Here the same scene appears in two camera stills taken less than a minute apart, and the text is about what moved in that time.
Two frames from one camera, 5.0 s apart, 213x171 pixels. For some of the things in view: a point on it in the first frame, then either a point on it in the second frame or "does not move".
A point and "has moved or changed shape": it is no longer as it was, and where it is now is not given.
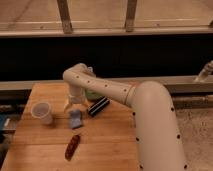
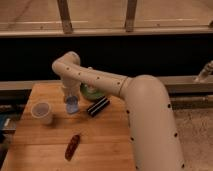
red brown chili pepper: [74, 141] does not move
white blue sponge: [75, 118] has moved or changed shape
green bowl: [92, 95] does not move
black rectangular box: [98, 105] does not move
